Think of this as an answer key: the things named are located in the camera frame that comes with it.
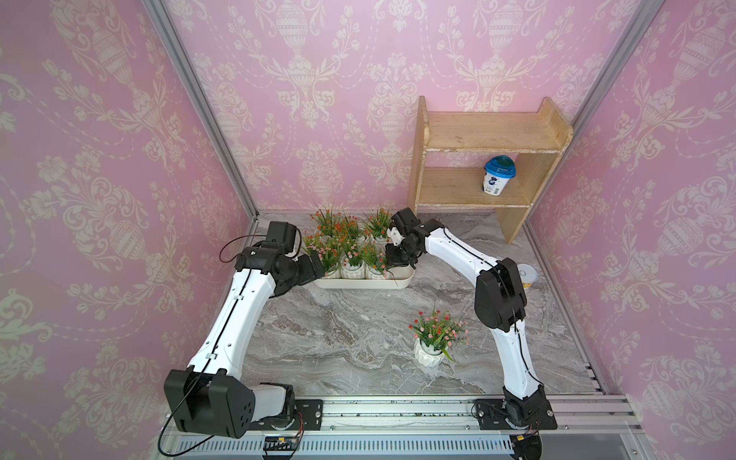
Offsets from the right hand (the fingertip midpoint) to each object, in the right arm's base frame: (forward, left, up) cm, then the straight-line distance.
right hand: (388, 262), depth 95 cm
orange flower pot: (+12, +3, +5) cm, 13 cm away
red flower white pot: (+10, +12, +7) cm, 18 cm away
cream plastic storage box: (-2, -4, -7) cm, 8 cm away
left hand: (-11, +22, +11) cm, 28 cm away
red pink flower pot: (-2, +4, +4) cm, 6 cm away
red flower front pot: (-28, -10, +6) cm, 30 cm away
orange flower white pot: (+17, +21, +4) cm, 27 cm away
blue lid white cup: (+19, -37, +21) cm, 47 cm away
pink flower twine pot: (+1, +19, +8) cm, 20 cm away
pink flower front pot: (+1, +12, -2) cm, 12 cm away
